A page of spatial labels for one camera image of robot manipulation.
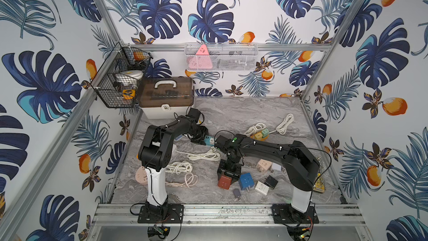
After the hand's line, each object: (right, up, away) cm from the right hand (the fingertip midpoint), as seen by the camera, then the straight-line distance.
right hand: (221, 180), depth 79 cm
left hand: (-7, +19, +18) cm, 27 cm away
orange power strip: (+19, +18, +16) cm, 31 cm away
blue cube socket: (+12, 0, +1) cm, 12 cm away
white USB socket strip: (-26, +12, +14) cm, 31 cm away
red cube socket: (+1, 0, -2) cm, 3 cm away
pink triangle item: (-10, +61, +11) cm, 63 cm away
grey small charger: (+7, -7, +1) cm, 10 cm away
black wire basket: (-57, +48, +12) cm, 76 cm away
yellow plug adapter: (+22, +20, +15) cm, 33 cm away
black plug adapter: (+24, -1, +2) cm, 24 cm away
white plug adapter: (+20, -4, +1) cm, 20 cm away
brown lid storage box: (-31, +41, +15) cm, 53 cm away
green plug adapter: (+25, +21, +15) cm, 36 cm away
